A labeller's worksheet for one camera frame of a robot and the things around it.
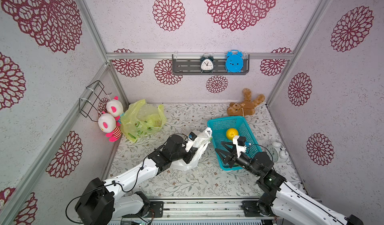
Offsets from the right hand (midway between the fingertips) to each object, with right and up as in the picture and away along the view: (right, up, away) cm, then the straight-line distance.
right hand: (218, 145), depth 69 cm
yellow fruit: (+13, +3, +27) cm, 30 cm away
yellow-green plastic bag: (-50, +12, +42) cm, 66 cm away
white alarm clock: (+35, -7, +13) cm, 38 cm away
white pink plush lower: (-60, +10, +14) cm, 62 cm away
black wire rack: (-64, +20, +6) cm, 67 cm away
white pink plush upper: (-60, +19, +23) cm, 67 cm away
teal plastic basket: (+6, +5, +34) cm, 35 cm away
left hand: (-10, -4, +11) cm, 16 cm away
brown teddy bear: (+28, +20, +39) cm, 52 cm away
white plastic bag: (-7, +1, +6) cm, 9 cm away
